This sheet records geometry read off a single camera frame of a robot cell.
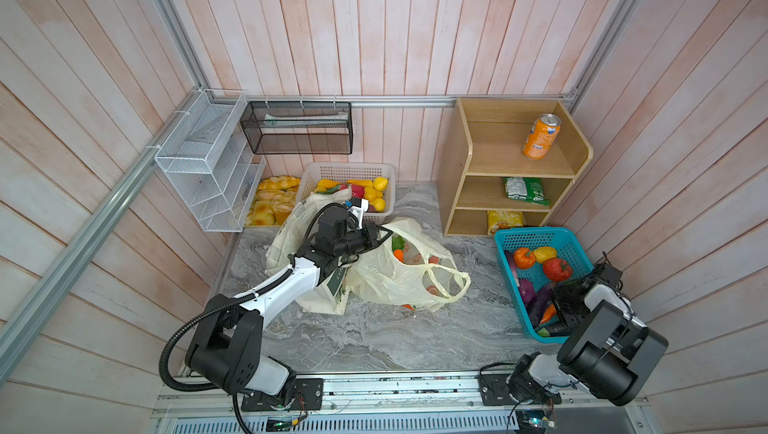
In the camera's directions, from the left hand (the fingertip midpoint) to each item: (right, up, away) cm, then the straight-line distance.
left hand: (393, 237), depth 79 cm
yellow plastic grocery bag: (+4, -8, -2) cm, 9 cm away
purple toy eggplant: (+43, -20, +6) cm, 48 cm away
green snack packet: (+43, +14, +13) cm, 47 cm away
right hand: (+49, -20, +9) cm, 54 cm away
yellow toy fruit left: (-24, +18, +36) cm, 47 cm away
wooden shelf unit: (+32, +21, +5) cm, 39 cm away
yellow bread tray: (-42, +11, +27) cm, 51 cm away
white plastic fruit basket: (-30, +22, +35) cm, 51 cm away
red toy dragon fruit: (-12, +15, +28) cm, 34 cm away
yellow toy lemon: (-3, +18, +34) cm, 38 cm away
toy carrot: (+3, -5, +19) cm, 20 cm away
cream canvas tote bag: (-17, -16, +1) cm, 23 cm away
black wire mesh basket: (-32, +37, +24) cm, 54 cm away
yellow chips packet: (+40, +4, +25) cm, 48 cm away
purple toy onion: (+39, -16, +6) cm, 43 cm away
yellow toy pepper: (+50, -7, +16) cm, 53 cm away
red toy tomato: (+51, -11, +11) cm, 53 cm away
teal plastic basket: (+56, -4, +15) cm, 58 cm away
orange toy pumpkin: (+42, -8, +14) cm, 45 cm away
